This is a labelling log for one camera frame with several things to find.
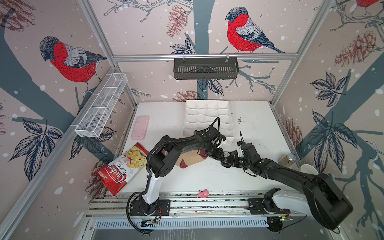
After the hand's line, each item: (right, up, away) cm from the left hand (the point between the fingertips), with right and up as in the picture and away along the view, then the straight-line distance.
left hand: (223, 159), depth 85 cm
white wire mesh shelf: (-67, +29, -9) cm, 74 cm away
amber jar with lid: (+35, +1, -4) cm, 35 cm away
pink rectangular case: (-57, +17, +22) cm, 64 cm away
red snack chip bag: (-59, -6, -6) cm, 59 cm away
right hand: (+3, -2, +2) cm, 4 cm away
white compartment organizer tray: (-13, +26, +19) cm, 35 cm away
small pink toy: (-11, -15, -9) cm, 21 cm away
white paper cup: (+44, -2, -9) cm, 44 cm away
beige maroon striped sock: (-20, 0, +6) cm, 21 cm away
